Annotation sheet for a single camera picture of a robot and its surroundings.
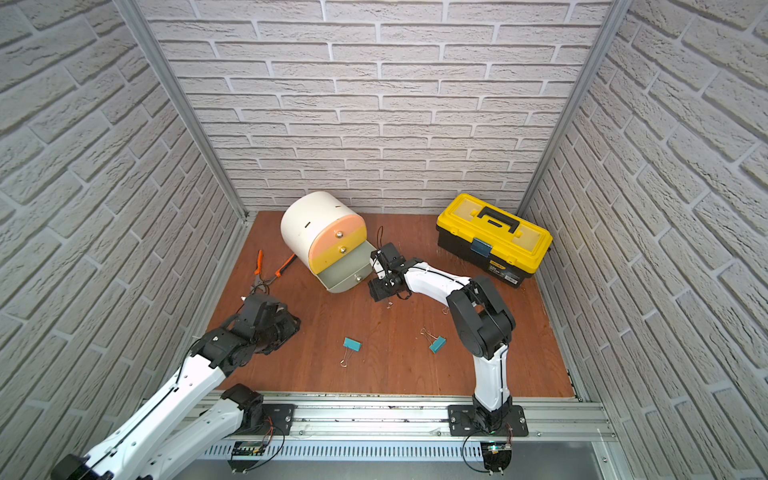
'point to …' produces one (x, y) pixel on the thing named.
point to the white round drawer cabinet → (305, 214)
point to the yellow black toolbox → (496, 241)
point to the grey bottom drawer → (350, 272)
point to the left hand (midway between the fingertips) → (303, 317)
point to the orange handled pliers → (261, 284)
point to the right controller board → (496, 455)
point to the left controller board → (245, 448)
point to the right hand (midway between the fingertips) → (384, 288)
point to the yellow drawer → (323, 259)
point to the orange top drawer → (335, 233)
